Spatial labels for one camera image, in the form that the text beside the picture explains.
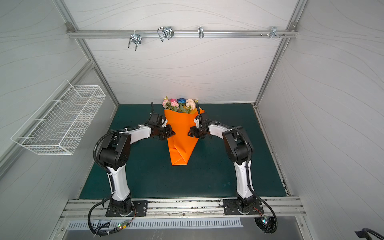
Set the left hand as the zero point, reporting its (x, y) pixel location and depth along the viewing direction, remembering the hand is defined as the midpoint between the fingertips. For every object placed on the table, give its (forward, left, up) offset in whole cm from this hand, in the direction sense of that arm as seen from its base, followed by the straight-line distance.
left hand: (178, 131), depth 99 cm
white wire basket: (-16, +52, +27) cm, 61 cm away
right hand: (+2, -10, -2) cm, 10 cm away
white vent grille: (-50, -12, -5) cm, 52 cm away
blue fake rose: (+29, +1, -1) cm, 29 cm away
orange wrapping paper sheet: (-10, -3, -1) cm, 11 cm away
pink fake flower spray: (+27, +12, -2) cm, 30 cm away
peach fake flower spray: (+25, -7, +1) cm, 26 cm away
